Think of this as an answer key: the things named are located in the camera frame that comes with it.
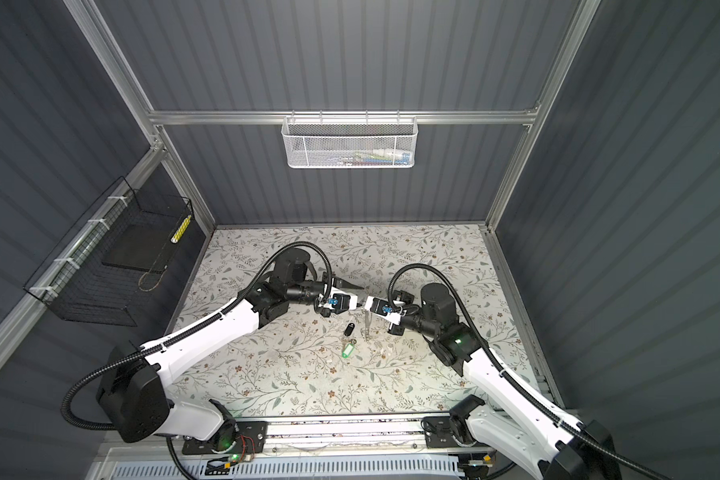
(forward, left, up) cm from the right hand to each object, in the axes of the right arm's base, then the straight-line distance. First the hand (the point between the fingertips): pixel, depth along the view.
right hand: (377, 299), depth 74 cm
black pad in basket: (+11, +60, +9) cm, 62 cm away
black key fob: (+3, +9, -23) cm, 25 cm away
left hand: (+3, +4, +2) cm, 5 cm away
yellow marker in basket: (+18, +54, +7) cm, 57 cm away
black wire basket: (-3, +66, +12) cm, 67 cm away
